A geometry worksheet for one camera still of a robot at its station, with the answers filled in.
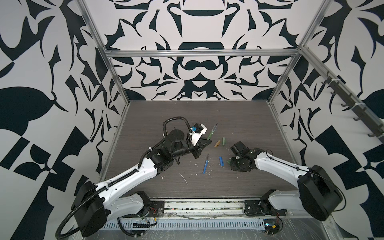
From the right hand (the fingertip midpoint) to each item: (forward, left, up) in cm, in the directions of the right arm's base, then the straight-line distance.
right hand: (234, 165), depth 87 cm
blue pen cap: (+3, +7, 0) cm, 7 cm away
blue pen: (+1, +16, 0) cm, 16 cm away
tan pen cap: (+14, +8, 0) cm, 16 cm away
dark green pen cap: (+2, +3, 0) cm, 3 cm away
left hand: (+3, +15, +27) cm, 31 cm away
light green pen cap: (+17, +4, -1) cm, 17 cm away
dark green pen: (+3, +15, +31) cm, 34 cm away
